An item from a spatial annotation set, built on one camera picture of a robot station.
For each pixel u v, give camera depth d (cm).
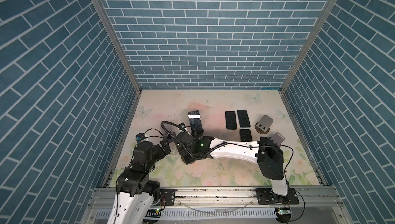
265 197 73
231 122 103
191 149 60
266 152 53
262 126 94
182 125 71
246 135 95
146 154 55
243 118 103
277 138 87
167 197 74
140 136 65
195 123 91
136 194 48
